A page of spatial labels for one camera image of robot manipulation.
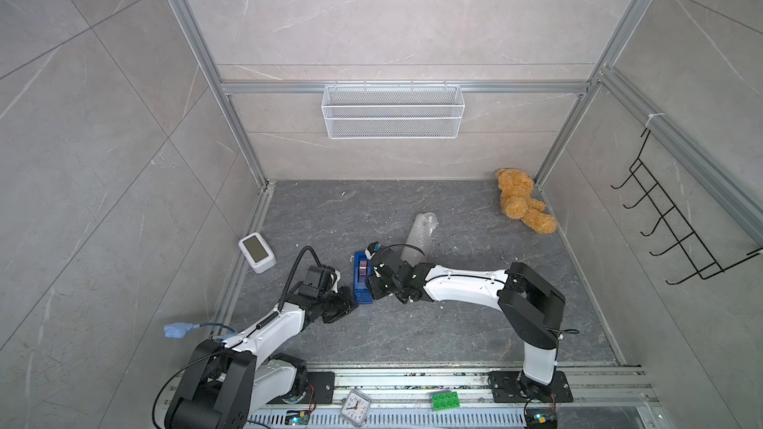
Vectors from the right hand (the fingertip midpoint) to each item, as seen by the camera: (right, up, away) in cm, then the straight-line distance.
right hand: (372, 283), depth 87 cm
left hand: (-3, -5, 0) cm, 6 cm away
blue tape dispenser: (-3, +3, +1) cm, 5 cm away
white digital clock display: (-38, +8, +8) cm, 40 cm away
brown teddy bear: (+46, +24, +7) cm, 53 cm away
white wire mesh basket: (+6, +56, +14) cm, 58 cm away
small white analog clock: (-3, -25, -18) cm, 31 cm away
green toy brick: (+18, -23, -18) cm, 35 cm away
